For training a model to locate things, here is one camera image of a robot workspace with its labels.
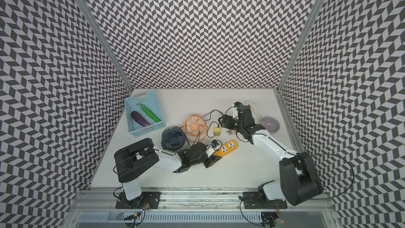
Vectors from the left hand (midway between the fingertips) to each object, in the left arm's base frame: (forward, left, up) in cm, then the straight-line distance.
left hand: (216, 155), depth 88 cm
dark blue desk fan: (+5, +23, +10) cm, 26 cm away
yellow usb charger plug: (+14, -1, +1) cm, 14 cm away
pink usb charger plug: (+13, -9, +3) cm, 16 cm away
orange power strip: (+2, -6, +3) cm, 7 cm away
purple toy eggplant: (+24, +50, +1) cm, 55 cm away
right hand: (+13, -4, +12) cm, 19 cm away
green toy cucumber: (+29, +46, 0) cm, 54 cm away
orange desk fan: (+13, +12, +9) cm, 19 cm away
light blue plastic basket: (+29, +49, 0) cm, 57 cm away
